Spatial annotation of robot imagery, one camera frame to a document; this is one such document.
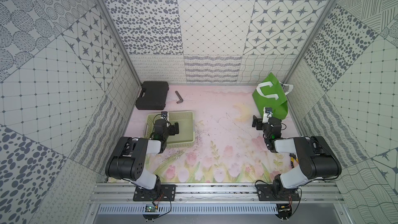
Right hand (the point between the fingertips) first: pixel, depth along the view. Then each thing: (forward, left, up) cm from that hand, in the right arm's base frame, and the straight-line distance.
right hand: (262, 117), depth 95 cm
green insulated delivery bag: (+10, -6, +11) cm, 16 cm away
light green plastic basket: (-12, +46, -1) cm, 48 cm away
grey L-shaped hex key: (+20, +55, -4) cm, 59 cm away
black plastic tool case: (+20, +74, -3) cm, 77 cm away
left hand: (-3, +59, -1) cm, 59 cm away
